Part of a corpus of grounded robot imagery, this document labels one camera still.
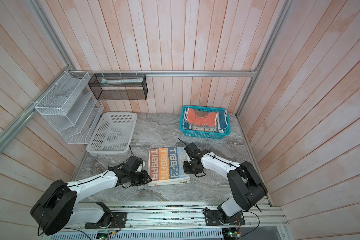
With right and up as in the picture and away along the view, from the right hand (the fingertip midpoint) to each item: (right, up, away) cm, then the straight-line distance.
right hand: (186, 170), depth 89 cm
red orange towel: (+13, +34, +22) cm, 42 cm away
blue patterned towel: (+26, +34, +12) cm, 45 cm away
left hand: (-22, -6, -5) cm, 23 cm away
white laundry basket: (-53, +22, +18) cm, 60 cm away
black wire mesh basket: (-47, +55, +14) cm, 74 cm away
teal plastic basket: (+8, +22, +13) cm, 26 cm away
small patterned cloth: (-13, +2, +3) cm, 14 cm away
